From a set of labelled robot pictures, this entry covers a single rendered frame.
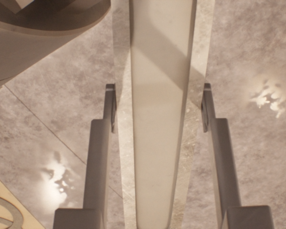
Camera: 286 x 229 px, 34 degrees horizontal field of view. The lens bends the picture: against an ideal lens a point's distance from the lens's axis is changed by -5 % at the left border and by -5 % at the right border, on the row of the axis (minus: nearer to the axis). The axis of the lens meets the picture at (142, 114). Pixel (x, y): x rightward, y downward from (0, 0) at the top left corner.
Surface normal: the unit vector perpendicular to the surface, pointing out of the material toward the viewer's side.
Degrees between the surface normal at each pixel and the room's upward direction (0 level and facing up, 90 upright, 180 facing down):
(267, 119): 0
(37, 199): 0
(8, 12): 90
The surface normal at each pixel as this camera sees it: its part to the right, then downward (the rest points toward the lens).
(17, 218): 0.06, 0.73
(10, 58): 0.41, 0.91
